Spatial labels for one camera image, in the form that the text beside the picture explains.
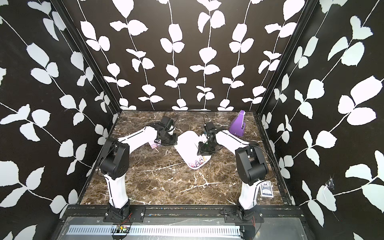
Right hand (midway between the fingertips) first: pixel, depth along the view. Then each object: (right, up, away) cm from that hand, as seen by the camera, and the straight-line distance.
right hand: (198, 151), depth 90 cm
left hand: (-13, +6, +4) cm, 15 cm away
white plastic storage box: (-7, +2, +2) cm, 7 cm away
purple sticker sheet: (-29, +2, +10) cm, 31 cm away
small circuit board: (-37, -33, -20) cm, 54 cm away
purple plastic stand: (+27, +15, +8) cm, 32 cm away
